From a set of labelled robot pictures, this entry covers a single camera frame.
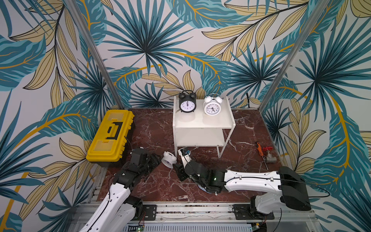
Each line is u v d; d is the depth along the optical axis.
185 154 0.62
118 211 0.59
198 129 0.68
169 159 0.84
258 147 0.96
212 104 0.68
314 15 0.72
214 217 0.73
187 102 0.69
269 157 0.90
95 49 0.84
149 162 0.68
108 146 0.79
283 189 0.41
